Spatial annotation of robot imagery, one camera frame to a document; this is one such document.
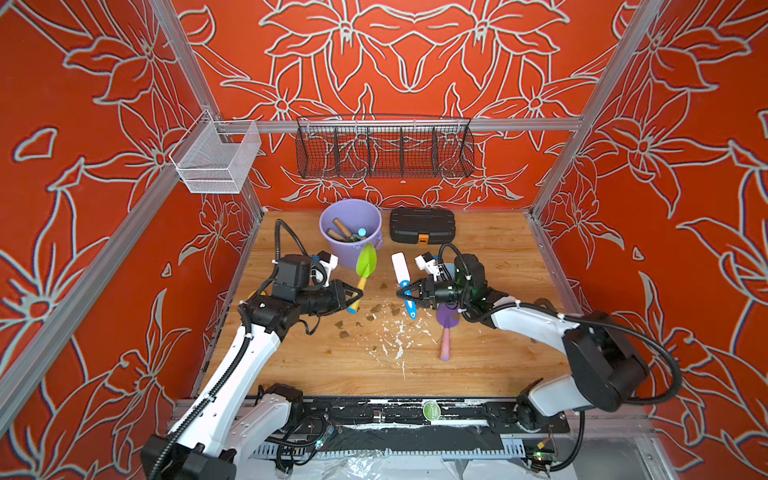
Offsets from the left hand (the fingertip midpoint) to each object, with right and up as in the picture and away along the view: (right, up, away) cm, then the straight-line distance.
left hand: (360, 292), depth 72 cm
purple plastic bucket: (-7, +18, +33) cm, 39 cm away
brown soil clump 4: (+9, -9, +20) cm, 24 cm away
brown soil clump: (-8, -13, +18) cm, 23 cm away
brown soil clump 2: (-6, -16, +16) cm, 23 cm away
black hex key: (+58, -7, +21) cm, 62 cm away
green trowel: (-10, +14, +26) cm, 32 cm away
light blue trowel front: (-1, +15, +20) cm, 26 cm away
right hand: (+10, -1, +3) cm, 11 cm away
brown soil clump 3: (+3, -9, +21) cm, 23 cm away
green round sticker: (+18, -31, +3) cm, 36 cm away
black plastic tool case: (+22, +18, +36) cm, 45 cm away
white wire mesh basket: (-47, +39, +21) cm, 65 cm away
